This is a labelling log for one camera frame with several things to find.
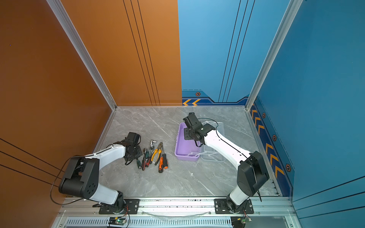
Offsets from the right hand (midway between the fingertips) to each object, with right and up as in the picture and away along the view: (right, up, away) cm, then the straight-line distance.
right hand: (187, 133), depth 85 cm
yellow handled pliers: (-19, -12, +9) cm, 24 cm away
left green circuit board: (-36, -43, -14) cm, 58 cm away
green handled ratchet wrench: (-31, -20, +3) cm, 37 cm away
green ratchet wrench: (-26, -14, +7) cm, 31 cm away
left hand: (-33, -14, +9) cm, 37 cm away
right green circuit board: (+26, -43, -14) cm, 53 cm away
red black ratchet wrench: (-27, -19, +2) cm, 33 cm away
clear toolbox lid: (+12, -12, -3) cm, 17 cm away
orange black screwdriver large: (-16, -19, +2) cm, 25 cm away
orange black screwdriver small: (-14, -19, +2) cm, 24 cm away
